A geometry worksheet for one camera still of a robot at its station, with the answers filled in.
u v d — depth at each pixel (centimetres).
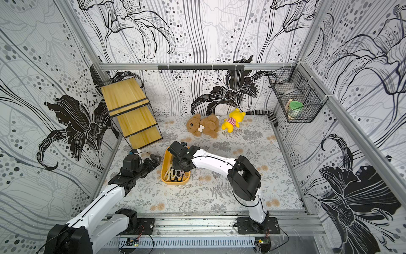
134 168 66
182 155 64
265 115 120
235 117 111
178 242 76
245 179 48
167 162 93
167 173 88
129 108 78
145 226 73
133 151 77
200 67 91
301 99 80
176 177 84
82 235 41
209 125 101
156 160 77
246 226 71
